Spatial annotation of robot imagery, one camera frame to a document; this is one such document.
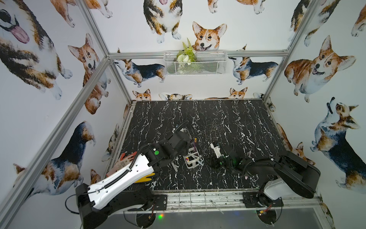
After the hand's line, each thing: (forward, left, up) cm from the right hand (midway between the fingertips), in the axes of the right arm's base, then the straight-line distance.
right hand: (206, 159), depth 86 cm
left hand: (+2, +12, +19) cm, 23 cm away
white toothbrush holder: (-4, +9, +10) cm, 14 cm away
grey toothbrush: (-4, +20, -2) cm, 20 cm away
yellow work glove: (-11, +35, 0) cm, 37 cm away
